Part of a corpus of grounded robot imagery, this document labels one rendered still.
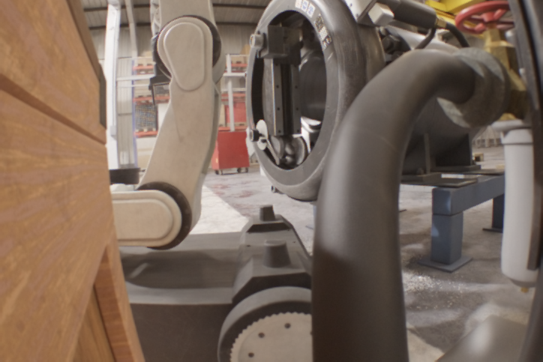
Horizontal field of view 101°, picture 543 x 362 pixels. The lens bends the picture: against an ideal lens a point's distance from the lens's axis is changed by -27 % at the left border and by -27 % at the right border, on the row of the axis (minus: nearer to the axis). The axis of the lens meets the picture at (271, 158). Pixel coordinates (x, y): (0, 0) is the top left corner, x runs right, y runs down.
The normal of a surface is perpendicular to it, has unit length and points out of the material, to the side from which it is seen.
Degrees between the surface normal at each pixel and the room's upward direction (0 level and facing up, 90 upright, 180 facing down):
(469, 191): 90
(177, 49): 90
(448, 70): 104
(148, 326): 90
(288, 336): 90
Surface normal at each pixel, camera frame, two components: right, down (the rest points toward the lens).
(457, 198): 0.42, -0.01
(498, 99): -0.78, 0.18
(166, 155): 0.06, 0.02
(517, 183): -0.99, 0.07
